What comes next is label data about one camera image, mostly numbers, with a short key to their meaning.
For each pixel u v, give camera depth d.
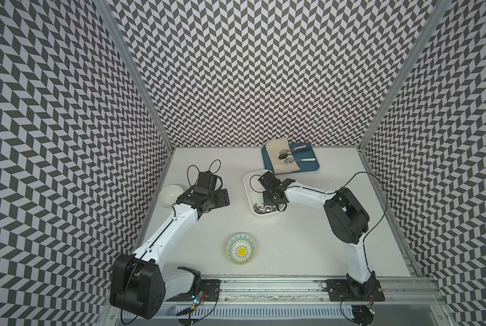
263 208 0.94
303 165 1.09
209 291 0.73
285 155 1.12
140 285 0.39
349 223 0.52
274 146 1.19
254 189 0.83
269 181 0.77
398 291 0.75
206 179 0.64
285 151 1.15
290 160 1.12
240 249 0.82
